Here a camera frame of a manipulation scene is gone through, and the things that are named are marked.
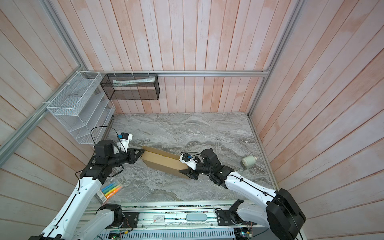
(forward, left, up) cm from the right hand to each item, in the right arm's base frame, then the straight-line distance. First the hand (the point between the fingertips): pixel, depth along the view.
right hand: (182, 165), depth 78 cm
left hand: (+3, +20, +6) cm, 22 cm away
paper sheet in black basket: (+43, +40, +22) cm, 63 cm away
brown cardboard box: (+1, +9, +3) cm, 10 cm away
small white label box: (-23, +11, -12) cm, 28 cm away
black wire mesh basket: (+54, +39, +12) cm, 67 cm away
